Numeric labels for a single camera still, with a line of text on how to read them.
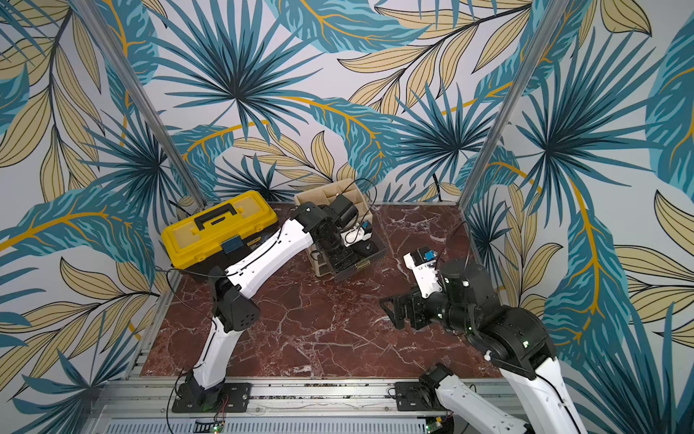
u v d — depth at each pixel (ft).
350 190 2.90
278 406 2.40
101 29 2.31
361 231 2.36
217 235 2.87
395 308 1.62
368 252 2.73
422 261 1.63
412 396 2.44
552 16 2.26
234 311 1.64
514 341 1.15
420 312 1.63
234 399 2.39
